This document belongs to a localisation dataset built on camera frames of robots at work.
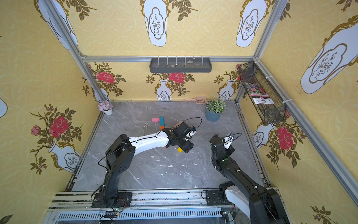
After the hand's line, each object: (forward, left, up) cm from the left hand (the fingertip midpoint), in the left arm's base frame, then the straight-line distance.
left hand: (189, 143), depth 91 cm
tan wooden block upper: (+19, +7, -5) cm, 21 cm away
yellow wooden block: (-3, +6, -4) cm, 8 cm away
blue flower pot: (+20, -17, +3) cm, 26 cm away
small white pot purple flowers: (+29, +60, +4) cm, 67 cm away
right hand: (0, -20, +5) cm, 20 cm away
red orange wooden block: (+16, +19, -4) cm, 25 cm away
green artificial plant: (+23, -19, +11) cm, 32 cm away
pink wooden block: (+23, +24, -4) cm, 33 cm away
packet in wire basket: (+12, -38, +30) cm, 50 cm away
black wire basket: (+8, -46, +20) cm, 51 cm away
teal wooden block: (+21, +19, -4) cm, 29 cm away
